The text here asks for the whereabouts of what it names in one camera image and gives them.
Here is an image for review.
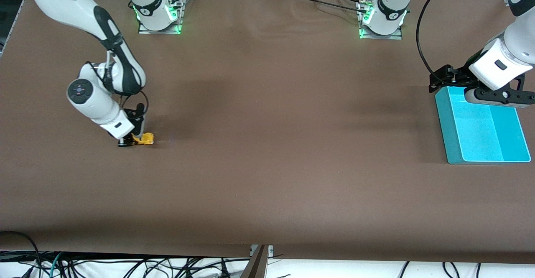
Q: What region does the yellow toy beetle car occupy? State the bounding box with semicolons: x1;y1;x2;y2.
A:
132;132;155;146

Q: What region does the teal plastic bin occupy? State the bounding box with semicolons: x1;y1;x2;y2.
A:
435;86;532;165

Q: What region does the brown table cover sheet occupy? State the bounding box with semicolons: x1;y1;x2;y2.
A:
0;0;535;264

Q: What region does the aluminium profile beam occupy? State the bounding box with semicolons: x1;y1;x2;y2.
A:
240;245;274;278

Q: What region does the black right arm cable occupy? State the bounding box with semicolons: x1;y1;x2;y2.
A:
86;48;150;113

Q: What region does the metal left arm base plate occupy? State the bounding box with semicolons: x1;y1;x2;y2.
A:
359;26;403;41

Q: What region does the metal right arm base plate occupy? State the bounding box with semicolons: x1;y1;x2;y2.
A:
138;18;183;35

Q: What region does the black looped floor cable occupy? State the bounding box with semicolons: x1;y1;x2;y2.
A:
0;231;43;278

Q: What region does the long black base cable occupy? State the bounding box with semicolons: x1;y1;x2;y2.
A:
288;0;368;12

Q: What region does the teal floor cable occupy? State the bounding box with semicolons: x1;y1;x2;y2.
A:
48;252;64;278

